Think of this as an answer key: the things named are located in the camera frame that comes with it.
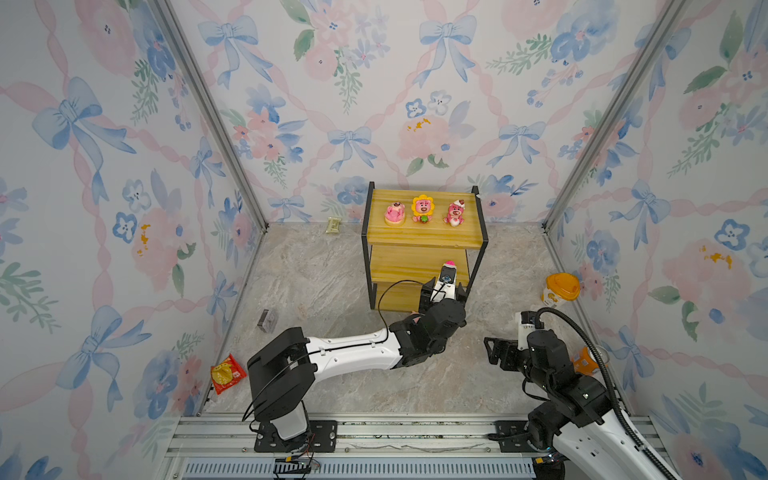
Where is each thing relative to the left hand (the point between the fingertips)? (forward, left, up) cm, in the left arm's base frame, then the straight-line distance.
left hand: (452, 281), depth 75 cm
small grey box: (-1, +52, -20) cm, 56 cm away
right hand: (-10, -13, -13) cm, 21 cm away
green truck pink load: (+9, -1, -5) cm, 11 cm away
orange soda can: (-15, -35, -15) cm, 40 cm away
